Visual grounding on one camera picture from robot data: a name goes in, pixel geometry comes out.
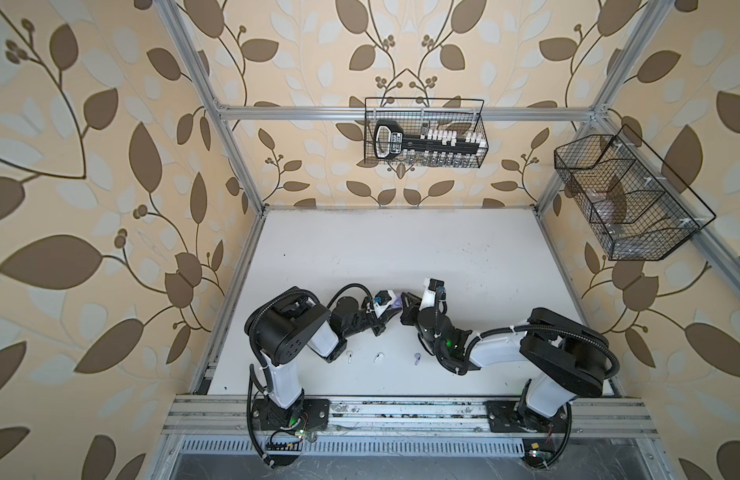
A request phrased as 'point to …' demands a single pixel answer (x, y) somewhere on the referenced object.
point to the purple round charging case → (397, 303)
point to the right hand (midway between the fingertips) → (402, 298)
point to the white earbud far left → (349, 353)
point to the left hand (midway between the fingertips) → (399, 302)
